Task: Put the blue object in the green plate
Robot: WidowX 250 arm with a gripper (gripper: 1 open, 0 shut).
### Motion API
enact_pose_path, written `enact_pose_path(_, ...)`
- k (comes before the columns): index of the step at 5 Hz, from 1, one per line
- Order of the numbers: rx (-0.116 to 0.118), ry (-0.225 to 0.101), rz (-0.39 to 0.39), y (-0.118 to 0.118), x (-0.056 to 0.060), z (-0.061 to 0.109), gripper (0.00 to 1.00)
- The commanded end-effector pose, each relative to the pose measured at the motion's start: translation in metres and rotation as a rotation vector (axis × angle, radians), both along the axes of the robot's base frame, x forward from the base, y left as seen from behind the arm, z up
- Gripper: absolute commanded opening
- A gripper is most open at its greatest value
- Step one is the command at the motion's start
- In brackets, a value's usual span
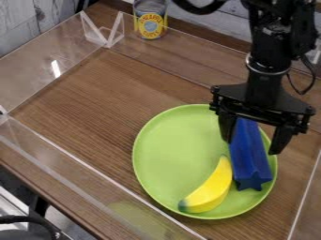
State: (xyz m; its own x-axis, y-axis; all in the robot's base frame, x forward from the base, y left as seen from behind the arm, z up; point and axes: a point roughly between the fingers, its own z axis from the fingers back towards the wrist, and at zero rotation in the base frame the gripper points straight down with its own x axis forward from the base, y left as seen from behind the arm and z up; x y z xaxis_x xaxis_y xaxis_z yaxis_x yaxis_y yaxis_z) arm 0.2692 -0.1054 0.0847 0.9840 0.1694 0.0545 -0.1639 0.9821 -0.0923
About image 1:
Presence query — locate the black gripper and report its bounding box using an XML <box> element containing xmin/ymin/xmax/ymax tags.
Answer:
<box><xmin>211</xmin><ymin>83</ymin><xmax>316</xmax><ymax>155</ymax></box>

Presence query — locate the blue star-shaped block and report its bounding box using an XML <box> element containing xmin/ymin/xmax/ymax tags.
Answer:
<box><xmin>231</xmin><ymin>118</ymin><xmax>273</xmax><ymax>191</ymax></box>

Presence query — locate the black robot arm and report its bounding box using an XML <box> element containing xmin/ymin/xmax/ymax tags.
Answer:
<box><xmin>211</xmin><ymin>0</ymin><xmax>319</xmax><ymax>155</ymax></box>

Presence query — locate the green plate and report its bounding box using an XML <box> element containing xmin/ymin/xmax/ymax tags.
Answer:
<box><xmin>132</xmin><ymin>104</ymin><xmax>275</xmax><ymax>219</ymax></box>

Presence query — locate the yellow toy banana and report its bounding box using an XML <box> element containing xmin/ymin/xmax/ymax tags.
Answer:
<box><xmin>178</xmin><ymin>155</ymin><xmax>232</xmax><ymax>214</ymax></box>

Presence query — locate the yellow labelled tin can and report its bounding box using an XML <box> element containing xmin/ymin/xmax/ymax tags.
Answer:
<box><xmin>133</xmin><ymin>0</ymin><xmax>169</xmax><ymax>40</ymax></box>

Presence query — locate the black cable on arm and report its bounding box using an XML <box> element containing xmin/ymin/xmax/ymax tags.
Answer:
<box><xmin>170</xmin><ymin>0</ymin><xmax>320</xmax><ymax>96</ymax></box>

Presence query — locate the clear acrylic enclosure wall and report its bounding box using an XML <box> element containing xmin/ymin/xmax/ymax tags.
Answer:
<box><xmin>0</xmin><ymin>7</ymin><xmax>321</xmax><ymax>240</ymax></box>

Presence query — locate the black cable lower left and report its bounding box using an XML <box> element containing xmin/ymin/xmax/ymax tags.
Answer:
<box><xmin>0</xmin><ymin>215</ymin><xmax>65</xmax><ymax>240</ymax></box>

